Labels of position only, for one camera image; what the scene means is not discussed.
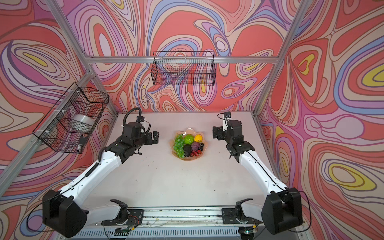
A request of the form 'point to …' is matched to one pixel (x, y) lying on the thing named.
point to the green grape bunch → (179, 145)
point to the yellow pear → (198, 138)
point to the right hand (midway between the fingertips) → (223, 128)
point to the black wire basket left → (68, 124)
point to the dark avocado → (187, 149)
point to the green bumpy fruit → (189, 139)
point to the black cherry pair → (201, 145)
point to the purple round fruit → (195, 146)
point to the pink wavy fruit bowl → (186, 132)
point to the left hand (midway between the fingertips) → (153, 132)
